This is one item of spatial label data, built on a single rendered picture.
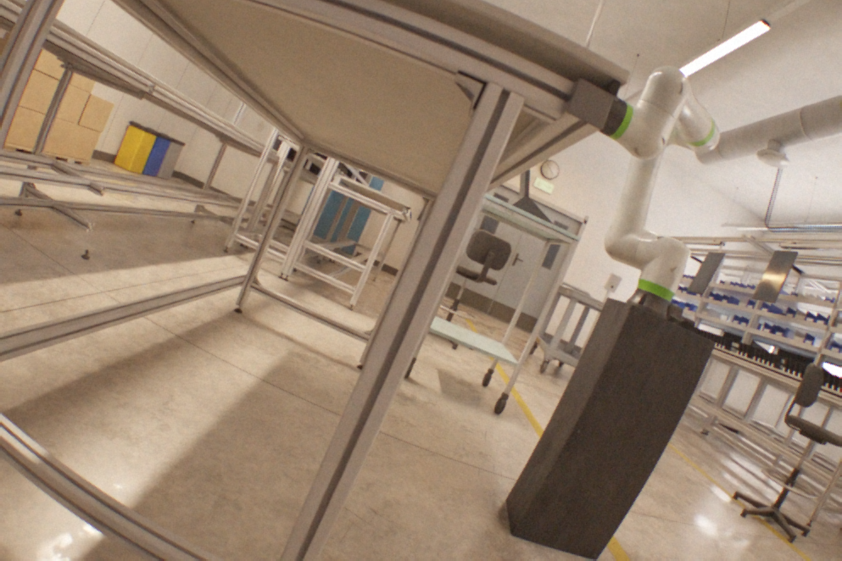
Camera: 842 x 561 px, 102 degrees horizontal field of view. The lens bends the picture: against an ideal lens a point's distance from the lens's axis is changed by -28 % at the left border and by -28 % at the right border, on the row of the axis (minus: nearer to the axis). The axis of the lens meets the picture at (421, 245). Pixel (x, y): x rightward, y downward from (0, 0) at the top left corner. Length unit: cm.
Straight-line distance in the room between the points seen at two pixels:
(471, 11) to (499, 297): 740
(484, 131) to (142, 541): 72
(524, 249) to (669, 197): 289
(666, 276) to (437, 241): 107
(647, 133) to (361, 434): 86
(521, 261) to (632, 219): 637
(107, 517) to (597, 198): 799
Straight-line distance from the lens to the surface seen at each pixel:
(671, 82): 113
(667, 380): 148
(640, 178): 156
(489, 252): 392
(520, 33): 54
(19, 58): 83
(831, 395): 389
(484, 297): 779
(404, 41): 54
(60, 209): 257
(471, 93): 56
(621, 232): 155
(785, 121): 528
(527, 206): 256
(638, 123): 110
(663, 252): 150
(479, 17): 54
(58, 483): 82
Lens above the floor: 73
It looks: 1 degrees down
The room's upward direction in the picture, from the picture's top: 24 degrees clockwise
